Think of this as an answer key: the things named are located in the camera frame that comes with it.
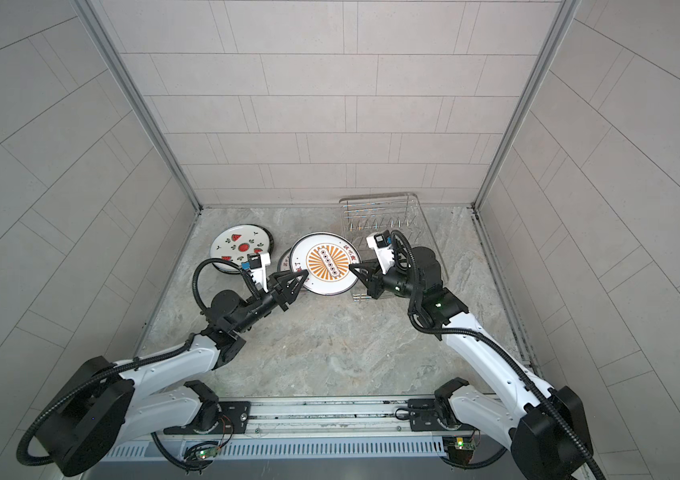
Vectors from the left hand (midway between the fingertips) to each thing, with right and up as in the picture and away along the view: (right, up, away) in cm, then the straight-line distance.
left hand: (313, 276), depth 71 cm
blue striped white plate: (-31, +7, +31) cm, 44 cm away
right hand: (+9, +1, -1) cm, 9 cm away
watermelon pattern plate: (-31, +7, +31) cm, 44 cm away
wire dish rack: (+14, +17, +45) cm, 50 cm away
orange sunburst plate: (+4, +4, -1) cm, 6 cm away
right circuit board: (+35, -39, -3) cm, 52 cm away
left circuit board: (-22, -37, -6) cm, 44 cm away
